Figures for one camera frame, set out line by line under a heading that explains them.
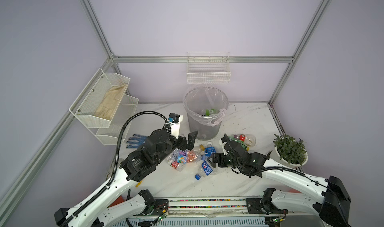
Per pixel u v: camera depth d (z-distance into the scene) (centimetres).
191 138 55
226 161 67
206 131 96
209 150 90
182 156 82
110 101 81
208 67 107
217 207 75
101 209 38
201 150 92
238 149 57
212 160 70
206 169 80
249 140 98
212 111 95
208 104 99
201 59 91
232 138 96
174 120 51
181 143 55
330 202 39
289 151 75
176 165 82
